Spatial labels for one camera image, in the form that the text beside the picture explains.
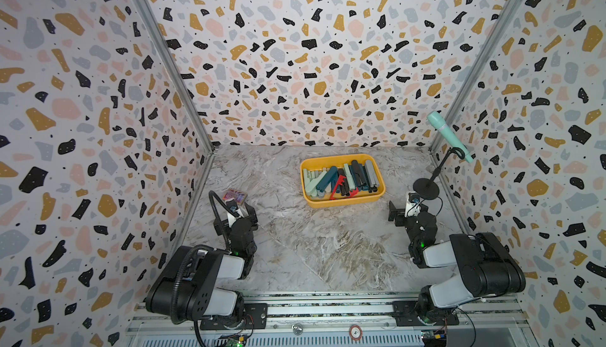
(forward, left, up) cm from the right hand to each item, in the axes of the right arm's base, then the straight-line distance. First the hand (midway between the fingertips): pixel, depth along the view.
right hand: (409, 201), depth 91 cm
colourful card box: (+4, +69, -5) cm, 70 cm away
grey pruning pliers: (+16, +12, -5) cm, 21 cm away
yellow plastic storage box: (+22, +37, -5) cm, 43 cm away
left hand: (-7, +65, +3) cm, 65 cm away
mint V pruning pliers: (+9, +39, -3) cm, 40 cm away
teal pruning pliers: (+15, +30, -5) cm, 34 cm away
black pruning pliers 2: (+18, +18, -5) cm, 26 cm away
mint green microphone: (+17, -7, +25) cm, 31 cm away
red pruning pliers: (+13, +26, -4) cm, 29 cm away
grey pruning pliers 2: (+6, +35, -6) cm, 36 cm away
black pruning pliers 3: (+11, +12, -7) cm, 17 cm away
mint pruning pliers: (+16, +22, -5) cm, 27 cm away
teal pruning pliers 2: (+11, +15, -6) cm, 20 cm away
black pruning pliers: (+10, +24, -6) cm, 27 cm away
